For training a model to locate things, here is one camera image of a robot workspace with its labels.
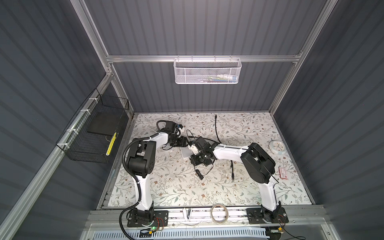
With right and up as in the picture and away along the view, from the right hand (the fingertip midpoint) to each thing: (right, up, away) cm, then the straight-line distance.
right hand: (192, 162), depth 94 cm
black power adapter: (+4, -5, -7) cm, 10 cm away
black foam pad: (-45, +25, -17) cm, 54 cm away
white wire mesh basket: (+12, +70, +30) cm, 77 cm away
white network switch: (-4, +7, -3) cm, 9 cm away
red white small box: (+53, -4, -7) cm, 54 cm away
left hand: (-5, +12, +7) cm, 14 cm away
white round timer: (+56, +9, +3) cm, 56 cm away
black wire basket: (-51, +18, -21) cm, 58 cm away
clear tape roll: (+18, -22, -19) cm, 34 cm away
